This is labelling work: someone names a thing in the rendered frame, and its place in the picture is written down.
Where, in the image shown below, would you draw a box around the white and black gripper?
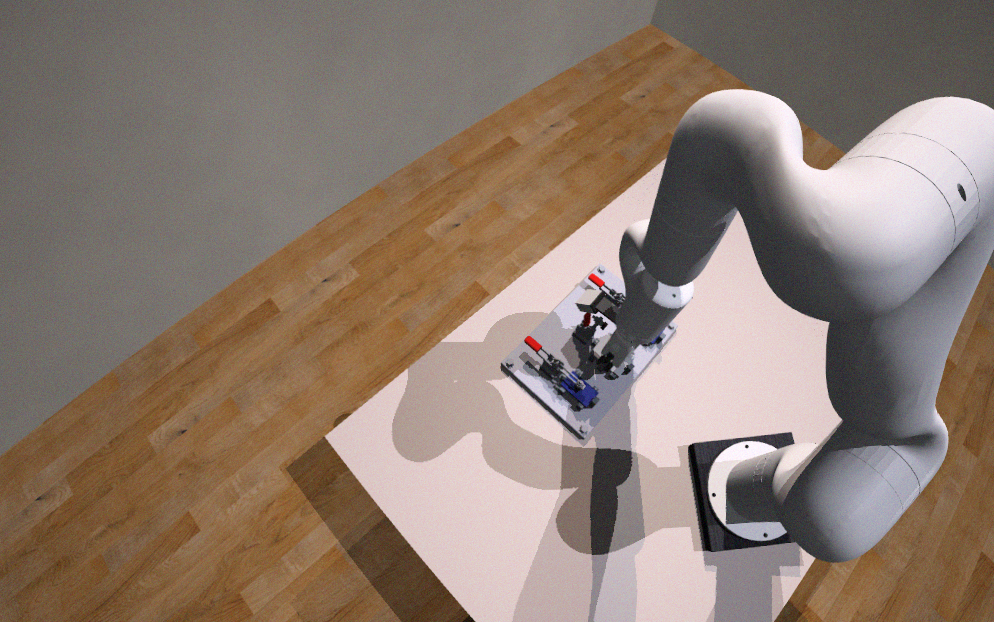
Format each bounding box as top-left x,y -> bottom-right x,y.
596,328 -> 639,372

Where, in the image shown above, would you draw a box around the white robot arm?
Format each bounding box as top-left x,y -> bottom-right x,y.
575,89 -> 994,563

